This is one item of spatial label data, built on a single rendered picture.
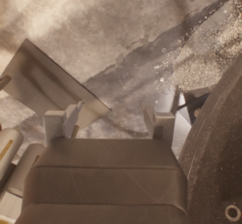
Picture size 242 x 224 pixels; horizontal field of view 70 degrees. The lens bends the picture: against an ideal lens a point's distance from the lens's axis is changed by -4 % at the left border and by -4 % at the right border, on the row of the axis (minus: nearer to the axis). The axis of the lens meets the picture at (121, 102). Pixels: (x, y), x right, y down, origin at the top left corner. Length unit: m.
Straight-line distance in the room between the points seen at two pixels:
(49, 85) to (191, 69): 0.54
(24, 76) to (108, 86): 0.33
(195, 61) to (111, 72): 0.29
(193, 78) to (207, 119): 0.45
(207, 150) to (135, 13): 0.45
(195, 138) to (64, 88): 0.60
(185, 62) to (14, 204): 0.64
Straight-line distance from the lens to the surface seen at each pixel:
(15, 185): 0.59
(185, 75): 0.66
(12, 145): 0.61
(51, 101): 0.81
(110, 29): 0.59
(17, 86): 0.85
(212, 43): 0.62
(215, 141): 0.21
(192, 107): 0.75
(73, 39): 0.63
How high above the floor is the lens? 0.55
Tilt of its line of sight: 48 degrees down
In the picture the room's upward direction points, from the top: 171 degrees counter-clockwise
